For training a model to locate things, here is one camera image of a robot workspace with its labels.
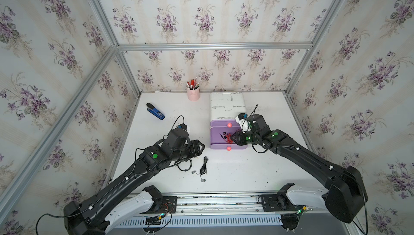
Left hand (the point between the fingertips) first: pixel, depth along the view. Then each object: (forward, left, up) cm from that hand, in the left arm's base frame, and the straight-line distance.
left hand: (203, 149), depth 71 cm
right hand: (+9, -16, -4) cm, 18 cm away
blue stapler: (+36, +34, -17) cm, 53 cm away
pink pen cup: (+47, +7, -9) cm, 48 cm away
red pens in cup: (+53, +8, -9) cm, 54 cm away
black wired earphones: (+2, +10, -18) cm, 21 cm away
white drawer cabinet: (+24, -12, +3) cm, 27 cm away
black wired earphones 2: (-3, 0, -18) cm, 19 cm away
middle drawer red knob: (+5, -13, -8) cm, 16 cm away
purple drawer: (+12, -9, -11) cm, 19 cm away
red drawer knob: (+13, -13, 0) cm, 19 cm away
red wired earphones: (+12, -13, -11) cm, 21 cm away
